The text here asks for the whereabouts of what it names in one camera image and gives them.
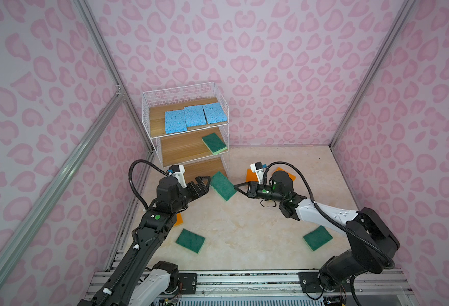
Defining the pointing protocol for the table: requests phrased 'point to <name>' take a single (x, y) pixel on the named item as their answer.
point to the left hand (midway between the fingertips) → (205, 178)
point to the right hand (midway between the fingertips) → (236, 188)
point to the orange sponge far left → (179, 220)
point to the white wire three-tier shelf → (187, 148)
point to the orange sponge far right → (291, 176)
